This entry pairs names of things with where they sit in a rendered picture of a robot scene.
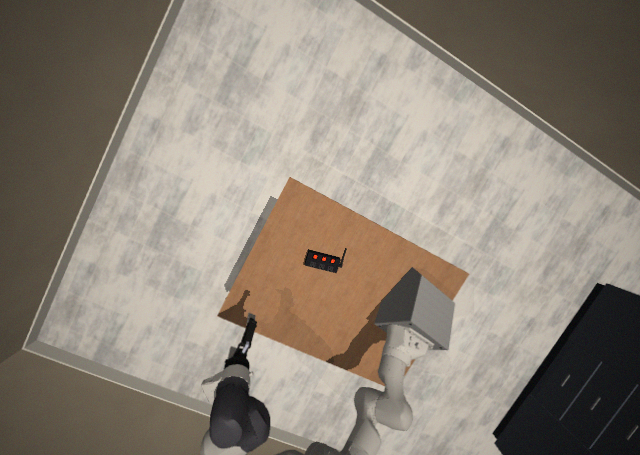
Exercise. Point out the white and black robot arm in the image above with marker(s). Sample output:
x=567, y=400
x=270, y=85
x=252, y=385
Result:
x=242, y=420

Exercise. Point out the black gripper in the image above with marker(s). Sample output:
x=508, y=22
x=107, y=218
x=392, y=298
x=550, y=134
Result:
x=246, y=340

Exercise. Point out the black power strip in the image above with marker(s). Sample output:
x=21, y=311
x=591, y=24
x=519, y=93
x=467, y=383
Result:
x=323, y=261

